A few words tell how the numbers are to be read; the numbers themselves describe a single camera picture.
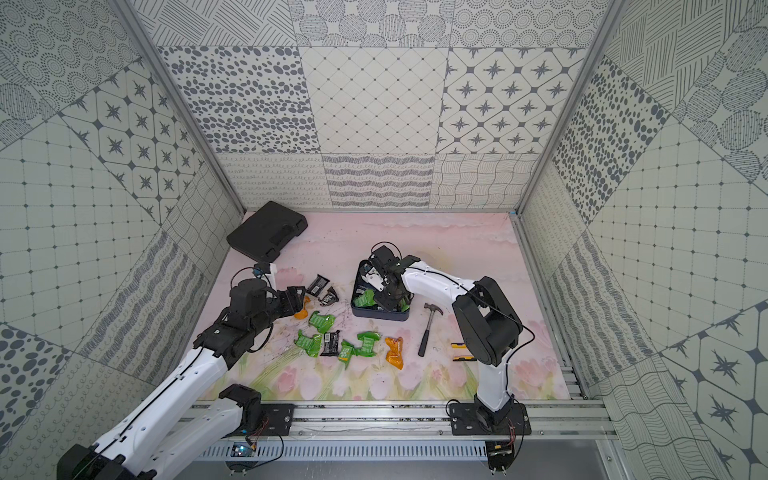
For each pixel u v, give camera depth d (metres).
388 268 0.73
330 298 0.95
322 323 0.90
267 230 1.11
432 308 0.93
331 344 0.86
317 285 0.98
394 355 0.82
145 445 0.42
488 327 0.49
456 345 0.86
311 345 0.86
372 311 0.91
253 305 0.60
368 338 0.86
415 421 0.75
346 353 0.84
